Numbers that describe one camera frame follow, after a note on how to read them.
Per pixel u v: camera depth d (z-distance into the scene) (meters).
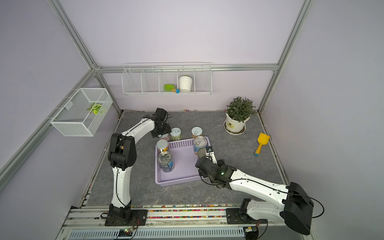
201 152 0.85
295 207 0.40
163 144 0.86
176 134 1.01
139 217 0.74
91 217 0.75
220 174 0.55
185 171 0.88
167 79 1.01
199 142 0.90
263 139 1.03
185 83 0.93
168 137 1.01
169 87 0.99
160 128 0.88
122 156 0.60
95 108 0.81
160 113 0.85
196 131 1.02
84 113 0.84
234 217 0.74
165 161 0.82
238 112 0.96
